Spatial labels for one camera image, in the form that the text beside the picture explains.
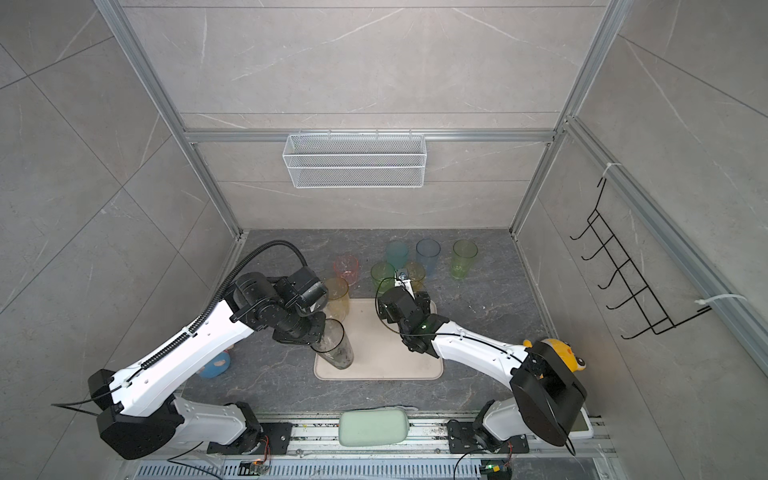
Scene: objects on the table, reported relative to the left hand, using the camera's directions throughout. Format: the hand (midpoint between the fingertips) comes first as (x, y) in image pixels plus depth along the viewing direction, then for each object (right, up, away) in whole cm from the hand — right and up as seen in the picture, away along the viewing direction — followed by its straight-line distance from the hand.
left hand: (324, 333), depth 68 cm
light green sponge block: (+11, -25, +5) cm, 28 cm away
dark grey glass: (+3, -2, -3) cm, 5 cm away
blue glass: (+28, +19, +30) cm, 45 cm away
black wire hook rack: (+69, +7, -8) cm, 70 cm away
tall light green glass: (+39, +19, +26) cm, 50 cm away
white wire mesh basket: (+3, +51, +33) cm, 60 cm away
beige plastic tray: (+12, -9, +16) cm, 22 cm away
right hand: (+19, +6, +17) cm, 26 cm away
